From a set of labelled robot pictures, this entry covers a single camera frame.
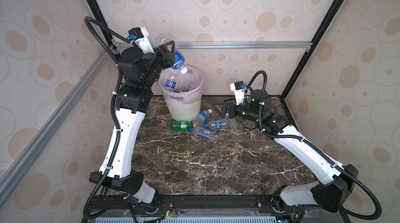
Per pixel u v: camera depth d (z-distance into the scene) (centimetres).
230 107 59
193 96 84
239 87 59
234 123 102
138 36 45
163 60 50
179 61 57
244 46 190
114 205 73
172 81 97
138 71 41
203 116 103
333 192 39
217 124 98
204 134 94
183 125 97
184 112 94
